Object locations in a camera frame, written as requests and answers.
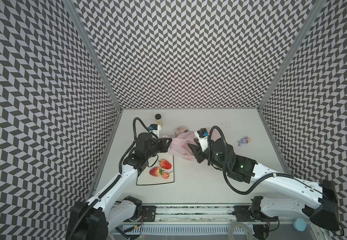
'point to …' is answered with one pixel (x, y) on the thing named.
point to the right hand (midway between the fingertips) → (190, 147)
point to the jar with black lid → (158, 116)
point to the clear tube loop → (230, 235)
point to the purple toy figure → (244, 140)
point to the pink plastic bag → (178, 145)
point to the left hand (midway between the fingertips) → (172, 140)
